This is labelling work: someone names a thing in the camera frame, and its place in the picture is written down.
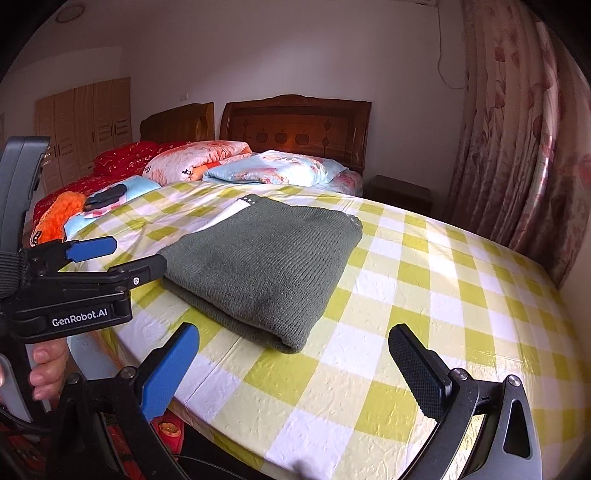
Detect red patterned blanket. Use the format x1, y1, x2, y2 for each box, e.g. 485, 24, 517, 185
33, 141, 187, 226

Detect person's left hand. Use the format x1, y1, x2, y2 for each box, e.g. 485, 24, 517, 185
29, 338, 69, 401

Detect orange fluffy garment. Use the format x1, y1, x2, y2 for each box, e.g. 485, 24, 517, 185
29, 191, 86, 246

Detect large wooden headboard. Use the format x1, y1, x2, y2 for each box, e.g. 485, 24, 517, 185
219, 94, 372, 174

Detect black small object on bed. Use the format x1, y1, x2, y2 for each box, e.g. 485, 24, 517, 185
83, 184, 127, 212

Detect light blue floral quilt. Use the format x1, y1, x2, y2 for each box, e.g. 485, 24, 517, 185
202, 150, 363, 196

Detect pink floral curtain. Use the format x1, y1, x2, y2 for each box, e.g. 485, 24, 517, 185
444, 1, 590, 286

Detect wooden wardrobe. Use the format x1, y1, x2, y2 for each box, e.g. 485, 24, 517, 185
34, 77, 132, 194

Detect black cable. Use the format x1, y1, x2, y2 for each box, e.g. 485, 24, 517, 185
434, 0, 469, 91

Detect small wooden headboard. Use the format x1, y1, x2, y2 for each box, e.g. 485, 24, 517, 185
139, 102, 214, 144

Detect yellow white checkered bedsheet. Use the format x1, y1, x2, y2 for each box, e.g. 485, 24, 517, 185
77, 182, 590, 479

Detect green white knitted sweater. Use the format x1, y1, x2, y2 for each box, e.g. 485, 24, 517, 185
159, 194, 363, 354

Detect dark wooden nightstand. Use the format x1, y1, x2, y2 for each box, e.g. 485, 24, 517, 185
363, 175, 433, 216

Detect pink orange floral pillow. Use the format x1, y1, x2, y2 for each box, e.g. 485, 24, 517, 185
142, 140, 252, 186

